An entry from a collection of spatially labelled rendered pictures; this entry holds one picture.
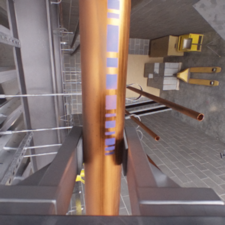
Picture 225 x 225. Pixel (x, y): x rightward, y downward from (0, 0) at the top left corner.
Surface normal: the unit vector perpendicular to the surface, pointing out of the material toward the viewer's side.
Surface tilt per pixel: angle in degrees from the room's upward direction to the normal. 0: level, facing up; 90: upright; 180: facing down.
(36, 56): 90
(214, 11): 57
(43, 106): 90
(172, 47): 90
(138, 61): 90
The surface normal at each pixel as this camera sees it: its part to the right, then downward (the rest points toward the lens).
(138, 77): 0.27, 0.30
